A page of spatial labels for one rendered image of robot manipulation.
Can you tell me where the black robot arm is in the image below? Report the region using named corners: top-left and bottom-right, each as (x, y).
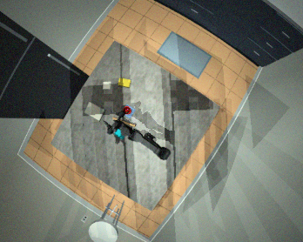
top-left (112, 120), bottom-right (172, 160)

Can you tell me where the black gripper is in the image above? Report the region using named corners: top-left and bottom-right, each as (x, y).
top-left (103, 111), bottom-right (126, 135)

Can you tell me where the yellow rectangular block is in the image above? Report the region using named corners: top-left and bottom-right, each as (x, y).
top-left (118, 78), bottom-right (131, 88)

